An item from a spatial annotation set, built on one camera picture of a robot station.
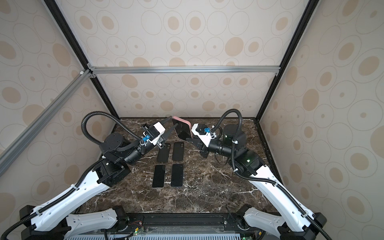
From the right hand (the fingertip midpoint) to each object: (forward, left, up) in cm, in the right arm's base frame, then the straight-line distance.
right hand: (189, 137), depth 60 cm
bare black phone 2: (+1, +10, -39) cm, 41 cm away
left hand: (-2, +5, +12) cm, 13 cm away
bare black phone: (+1, +20, -38) cm, 43 cm away
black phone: (+17, +10, -38) cm, 43 cm away
